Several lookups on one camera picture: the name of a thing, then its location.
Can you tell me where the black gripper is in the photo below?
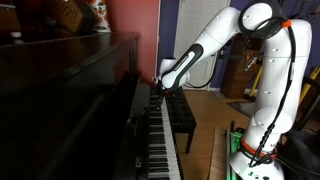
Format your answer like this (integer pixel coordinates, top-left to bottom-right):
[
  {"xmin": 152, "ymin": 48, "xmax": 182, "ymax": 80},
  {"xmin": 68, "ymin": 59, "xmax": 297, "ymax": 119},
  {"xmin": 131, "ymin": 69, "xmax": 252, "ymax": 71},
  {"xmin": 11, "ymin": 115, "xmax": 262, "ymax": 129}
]
[{"xmin": 155, "ymin": 79, "xmax": 168, "ymax": 111}]

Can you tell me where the brown wooden cabinet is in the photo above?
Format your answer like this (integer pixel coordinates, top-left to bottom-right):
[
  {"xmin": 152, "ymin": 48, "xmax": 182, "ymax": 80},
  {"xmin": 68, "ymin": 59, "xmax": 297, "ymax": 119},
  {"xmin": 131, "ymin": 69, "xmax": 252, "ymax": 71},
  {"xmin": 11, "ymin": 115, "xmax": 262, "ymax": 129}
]
[{"xmin": 220, "ymin": 34, "xmax": 264, "ymax": 100}]

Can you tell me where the yellow stand pole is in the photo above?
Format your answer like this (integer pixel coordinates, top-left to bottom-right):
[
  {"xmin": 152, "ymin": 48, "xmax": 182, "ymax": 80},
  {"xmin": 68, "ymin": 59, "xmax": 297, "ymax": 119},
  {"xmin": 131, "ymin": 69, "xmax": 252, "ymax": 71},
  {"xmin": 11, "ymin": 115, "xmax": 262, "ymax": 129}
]
[{"xmin": 248, "ymin": 65, "xmax": 263, "ymax": 98}]

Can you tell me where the dark floor rug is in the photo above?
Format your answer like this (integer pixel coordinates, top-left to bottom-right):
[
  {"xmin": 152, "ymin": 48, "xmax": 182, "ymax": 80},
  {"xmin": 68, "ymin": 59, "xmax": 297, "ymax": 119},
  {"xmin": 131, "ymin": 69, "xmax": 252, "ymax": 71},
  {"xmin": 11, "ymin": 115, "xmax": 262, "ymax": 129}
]
[{"xmin": 227, "ymin": 100, "xmax": 256, "ymax": 118}]

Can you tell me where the green robot base mount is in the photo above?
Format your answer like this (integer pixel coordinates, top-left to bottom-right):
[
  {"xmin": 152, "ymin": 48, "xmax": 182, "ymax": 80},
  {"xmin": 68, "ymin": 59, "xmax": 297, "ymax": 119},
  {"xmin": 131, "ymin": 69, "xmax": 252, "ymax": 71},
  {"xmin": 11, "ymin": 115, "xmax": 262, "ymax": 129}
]
[{"xmin": 225, "ymin": 120, "xmax": 245, "ymax": 180}]

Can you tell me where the brown woven basket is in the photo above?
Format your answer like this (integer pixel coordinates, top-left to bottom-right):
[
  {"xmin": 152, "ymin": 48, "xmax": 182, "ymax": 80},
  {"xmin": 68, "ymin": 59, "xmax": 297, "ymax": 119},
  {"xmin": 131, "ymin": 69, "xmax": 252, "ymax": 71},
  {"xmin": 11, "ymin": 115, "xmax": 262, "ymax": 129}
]
[{"xmin": 44, "ymin": 0, "xmax": 85, "ymax": 34}]

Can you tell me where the dark piano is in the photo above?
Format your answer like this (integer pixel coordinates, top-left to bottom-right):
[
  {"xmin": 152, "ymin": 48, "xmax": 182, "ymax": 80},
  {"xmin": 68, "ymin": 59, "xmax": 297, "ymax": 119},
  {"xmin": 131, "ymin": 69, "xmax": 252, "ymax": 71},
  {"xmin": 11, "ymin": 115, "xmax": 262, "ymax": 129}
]
[{"xmin": 0, "ymin": 31, "xmax": 185, "ymax": 180}]

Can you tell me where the light wooden board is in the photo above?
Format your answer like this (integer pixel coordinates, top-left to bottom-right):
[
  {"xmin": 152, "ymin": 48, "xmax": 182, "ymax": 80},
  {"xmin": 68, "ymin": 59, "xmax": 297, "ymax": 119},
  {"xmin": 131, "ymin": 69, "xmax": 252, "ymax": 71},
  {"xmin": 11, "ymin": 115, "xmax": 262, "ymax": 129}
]
[{"xmin": 208, "ymin": 126, "xmax": 231, "ymax": 180}]

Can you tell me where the white panel door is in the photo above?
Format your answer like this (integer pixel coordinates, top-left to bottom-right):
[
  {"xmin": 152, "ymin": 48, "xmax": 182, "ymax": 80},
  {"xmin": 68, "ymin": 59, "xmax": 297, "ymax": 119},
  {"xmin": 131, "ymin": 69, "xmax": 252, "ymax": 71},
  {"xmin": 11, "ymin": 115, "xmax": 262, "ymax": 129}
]
[{"xmin": 173, "ymin": 0, "xmax": 232, "ymax": 91}]

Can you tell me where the small white cup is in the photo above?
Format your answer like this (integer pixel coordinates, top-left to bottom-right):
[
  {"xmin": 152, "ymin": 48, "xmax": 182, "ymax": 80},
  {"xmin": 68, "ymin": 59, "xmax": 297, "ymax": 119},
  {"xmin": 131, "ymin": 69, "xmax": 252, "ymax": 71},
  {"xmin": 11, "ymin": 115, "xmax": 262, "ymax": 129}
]
[{"xmin": 10, "ymin": 31, "xmax": 23, "ymax": 40}]

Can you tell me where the yellow and black stand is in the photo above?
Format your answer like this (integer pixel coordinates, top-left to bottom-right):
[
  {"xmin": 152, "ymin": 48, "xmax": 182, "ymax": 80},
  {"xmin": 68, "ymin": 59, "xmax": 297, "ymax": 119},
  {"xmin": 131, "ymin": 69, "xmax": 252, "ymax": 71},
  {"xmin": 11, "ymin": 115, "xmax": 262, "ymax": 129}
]
[{"xmin": 295, "ymin": 65, "xmax": 320, "ymax": 132}]

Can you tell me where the black piano bench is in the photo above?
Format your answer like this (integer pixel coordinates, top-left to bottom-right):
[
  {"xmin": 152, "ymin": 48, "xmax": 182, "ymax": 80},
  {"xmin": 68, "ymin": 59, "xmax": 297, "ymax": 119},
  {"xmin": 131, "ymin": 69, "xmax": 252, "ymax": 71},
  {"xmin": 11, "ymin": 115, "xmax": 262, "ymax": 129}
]
[{"xmin": 153, "ymin": 85, "xmax": 198, "ymax": 155}]

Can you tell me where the black base cable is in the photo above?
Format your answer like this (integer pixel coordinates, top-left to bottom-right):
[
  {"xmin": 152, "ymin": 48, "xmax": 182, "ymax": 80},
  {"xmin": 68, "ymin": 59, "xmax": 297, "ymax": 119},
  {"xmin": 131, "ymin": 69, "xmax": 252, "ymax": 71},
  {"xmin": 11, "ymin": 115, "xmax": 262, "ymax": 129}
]
[{"xmin": 275, "ymin": 155, "xmax": 320, "ymax": 178}]

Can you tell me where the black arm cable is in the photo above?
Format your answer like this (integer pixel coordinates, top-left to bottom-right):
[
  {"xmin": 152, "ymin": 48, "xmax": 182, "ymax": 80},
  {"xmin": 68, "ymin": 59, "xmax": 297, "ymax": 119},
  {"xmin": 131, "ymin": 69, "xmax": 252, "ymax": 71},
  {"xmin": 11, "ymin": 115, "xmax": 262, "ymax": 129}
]
[{"xmin": 182, "ymin": 16, "xmax": 298, "ymax": 168}]

